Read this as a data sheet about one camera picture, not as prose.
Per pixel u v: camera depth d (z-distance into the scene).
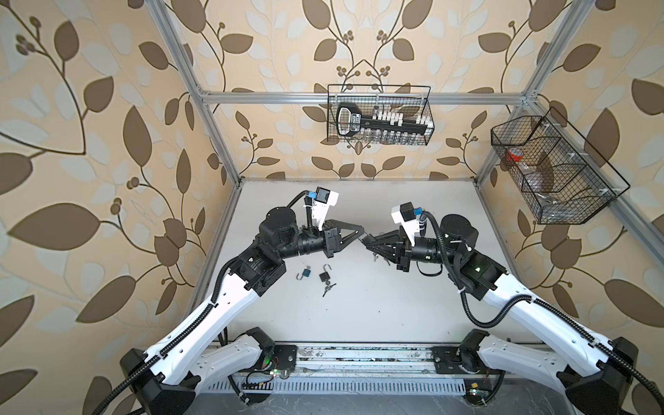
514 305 0.45
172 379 0.38
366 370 0.74
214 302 0.44
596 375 0.39
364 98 0.90
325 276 0.91
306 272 0.92
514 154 0.88
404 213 0.53
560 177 0.74
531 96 0.89
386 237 0.59
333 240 0.52
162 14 0.72
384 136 0.88
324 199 0.54
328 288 0.89
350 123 0.85
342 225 0.59
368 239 0.60
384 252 0.60
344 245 0.57
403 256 0.54
